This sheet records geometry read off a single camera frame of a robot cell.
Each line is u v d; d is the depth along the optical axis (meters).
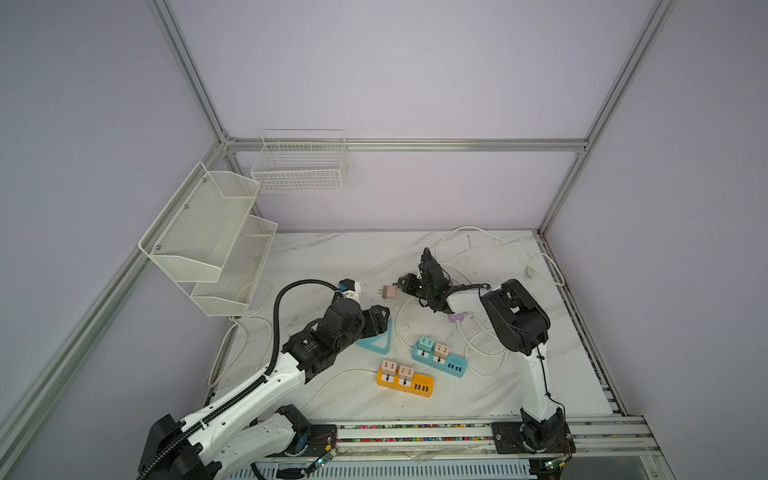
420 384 0.80
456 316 0.93
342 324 0.57
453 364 0.84
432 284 0.83
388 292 1.00
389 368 0.78
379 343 0.86
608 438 0.76
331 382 0.83
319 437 0.74
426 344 0.83
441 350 0.82
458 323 0.93
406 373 0.78
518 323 0.57
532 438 0.65
